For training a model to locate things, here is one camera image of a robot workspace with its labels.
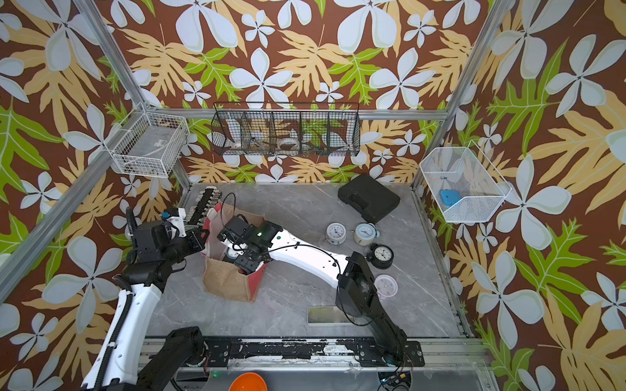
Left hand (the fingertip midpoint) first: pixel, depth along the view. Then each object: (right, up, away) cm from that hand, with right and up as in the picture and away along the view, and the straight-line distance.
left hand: (208, 228), depth 76 cm
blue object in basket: (+80, +10, +4) cm, 80 cm away
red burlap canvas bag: (+5, -15, -2) cm, 16 cm away
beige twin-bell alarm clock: (+55, -4, +22) cm, 60 cm away
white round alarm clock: (+43, -4, +22) cm, 49 cm away
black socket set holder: (-16, +10, +35) cm, 40 cm away
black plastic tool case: (+60, +12, +33) cm, 69 cm away
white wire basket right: (+87, +14, +6) cm, 88 cm away
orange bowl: (+15, -42, -10) cm, 46 cm away
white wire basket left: (-27, +30, +10) cm, 41 cm away
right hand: (+12, -9, +3) cm, 15 cm away
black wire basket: (+23, +38, +20) cm, 49 cm away
